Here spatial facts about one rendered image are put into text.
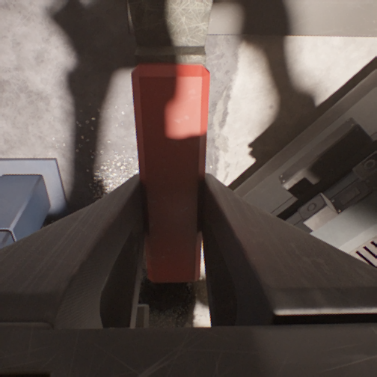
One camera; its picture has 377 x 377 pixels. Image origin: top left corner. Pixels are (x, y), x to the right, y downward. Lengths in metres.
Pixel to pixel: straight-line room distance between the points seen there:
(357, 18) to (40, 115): 0.54
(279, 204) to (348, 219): 0.12
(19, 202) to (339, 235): 0.51
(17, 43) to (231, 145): 0.39
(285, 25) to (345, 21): 0.09
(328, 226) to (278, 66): 0.28
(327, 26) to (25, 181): 0.58
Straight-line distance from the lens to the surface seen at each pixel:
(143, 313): 0.56
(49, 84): 0.64
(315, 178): 0.53
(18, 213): 0.63
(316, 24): 0.61
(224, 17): 0.57
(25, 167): 0.72
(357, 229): 0.48
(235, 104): 0.62
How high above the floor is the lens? 0.57
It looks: 54 degrees down
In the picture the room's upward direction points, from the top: 177 degrees clockwise
